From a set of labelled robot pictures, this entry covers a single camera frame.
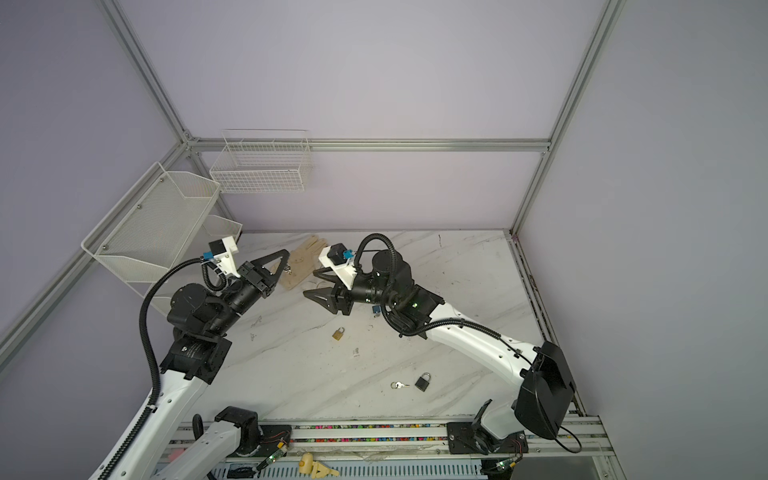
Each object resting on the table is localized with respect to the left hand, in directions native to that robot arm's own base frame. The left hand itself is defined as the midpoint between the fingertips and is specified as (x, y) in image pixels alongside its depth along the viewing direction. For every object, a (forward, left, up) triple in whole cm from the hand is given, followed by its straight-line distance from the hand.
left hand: (290, 253), depth 62 cm
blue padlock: (+9, -17, -39) cm, 43 cm away
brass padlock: (0, -5, -40) cm, 40 cm away
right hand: (-4, -4, -4) cm, 7 cm away
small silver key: (-15, -24, -39) cm, 48 cm away
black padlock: (-15, -30, -39) cm, 51 cm away
